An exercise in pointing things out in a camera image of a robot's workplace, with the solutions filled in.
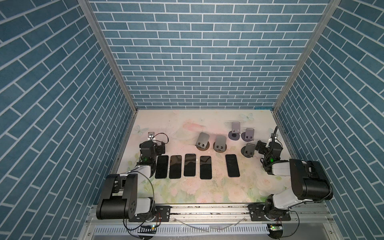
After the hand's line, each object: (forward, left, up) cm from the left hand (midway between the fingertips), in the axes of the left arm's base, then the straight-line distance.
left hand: (154, 141), depth 92 cm
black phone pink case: (-13, -48, -7) cm, 50 cm away
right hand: (0, -71, 0) cm, 71 cm away
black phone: (-11, -22, -8) cm, 26 cm away
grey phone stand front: (+6, -62, -1) cm, 62 cm away
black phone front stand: (-15, -5, -7) cm, 17 cm away
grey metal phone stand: (+12, -54, -1) cm, 55 cm away
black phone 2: (-13, -32, -9) cm, 36 cm away
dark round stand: (-5, -56, -5) cm, 56 cm away
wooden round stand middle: (0, -30, -3) cm, 30 cm away
